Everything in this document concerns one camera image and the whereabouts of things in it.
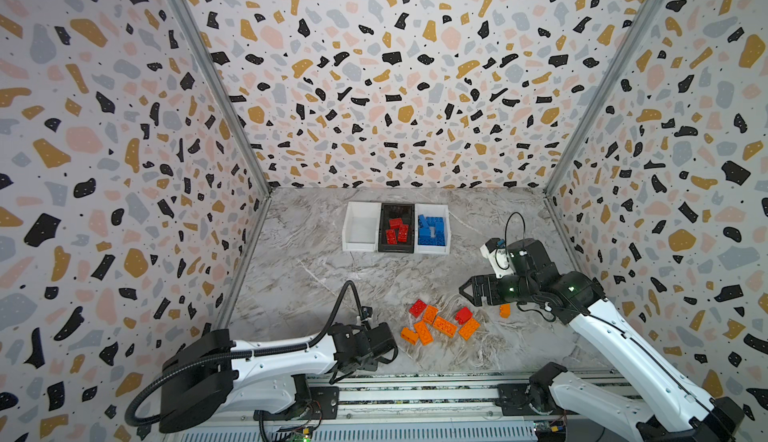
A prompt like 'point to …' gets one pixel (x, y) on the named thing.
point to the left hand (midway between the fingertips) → (377, 355)
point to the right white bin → (432, 210)
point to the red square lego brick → (418, 307)
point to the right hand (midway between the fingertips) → (474, 283)
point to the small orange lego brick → (409, 335)
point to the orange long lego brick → (445, 326)
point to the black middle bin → (392, 211)
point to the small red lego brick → (395, 223)
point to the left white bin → (363, 222)
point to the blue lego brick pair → (438, 222)
